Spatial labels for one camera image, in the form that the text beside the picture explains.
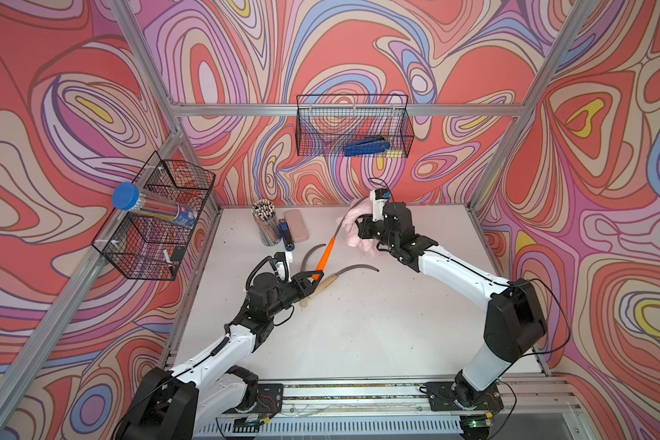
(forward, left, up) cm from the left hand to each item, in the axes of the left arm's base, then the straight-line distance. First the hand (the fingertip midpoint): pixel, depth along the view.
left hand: (325, 277), depth 77 cm
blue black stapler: (+25, +15, -15) cm, 33 cm away
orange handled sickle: (+5, 0, +1) cm, 6 cm away
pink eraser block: (+34, +12, -15) cm, 39 cm away
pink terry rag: (+17, -11, +11) cm, 24 cm away
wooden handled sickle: (0, +7, -18) cm, 19 cm away
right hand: (+17, -10, +4) cm, 20 cm away
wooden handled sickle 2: (+8, +1, -18) cm, 19 cm away
